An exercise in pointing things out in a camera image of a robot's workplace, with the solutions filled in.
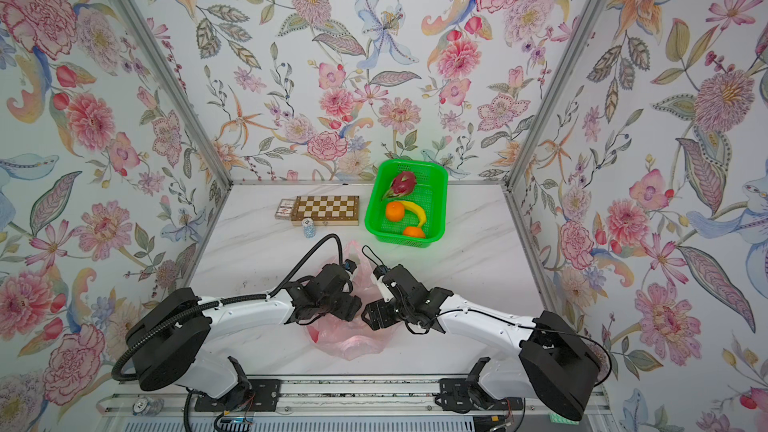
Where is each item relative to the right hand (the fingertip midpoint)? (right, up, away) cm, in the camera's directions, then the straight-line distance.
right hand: (371, 311), depth 82 cm
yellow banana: (+13, +30, +28) cm, 43 cm away
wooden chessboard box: (-17, +28, +28) cm, 43 cm away
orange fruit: (+7, +27, +24) cm, 37 cm away
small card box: (-33, +28, +28) cm, 52 cm away
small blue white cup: (-22, +21, +19) cm, 36 cm away
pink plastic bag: (-3, +1, -20) cm, 20 cm away
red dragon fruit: (+10, +37, +30) cm, 49 cm away
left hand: (-5, +1, +5) cm, 7 cm away
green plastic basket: (+22, +34, +36) cm, 54 cm away
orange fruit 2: (+13, +21, +15) cm, 29 cm away
